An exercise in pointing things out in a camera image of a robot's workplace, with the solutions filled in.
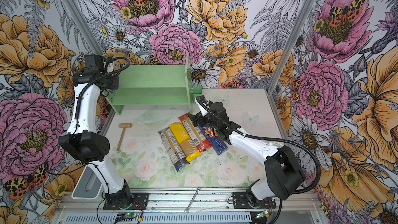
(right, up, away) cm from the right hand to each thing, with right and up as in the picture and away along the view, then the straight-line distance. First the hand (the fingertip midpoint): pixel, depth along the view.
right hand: (196, 114), depth 83 cm
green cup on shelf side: (-1, +15, +30) cm, 34 cm away
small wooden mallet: (-48, -9, +18) cm, 52 cm away
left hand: (-44, +14, -2) cm, 46 cm away
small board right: (+31, -45, -11) cm, 56 cm away
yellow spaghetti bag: (-4, -20, +5) cm, 21 cm away
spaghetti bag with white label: (-14, -20, +6) cm, 25 cm away
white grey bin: (-51, -34, -8) cm, 62 cm away
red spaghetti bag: (+2, -17, +9) cm, 19 cm away
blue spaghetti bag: (+9, -14, +9) cm, 19 cm away
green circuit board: (-31, -46, -12) cm, 57 cm away
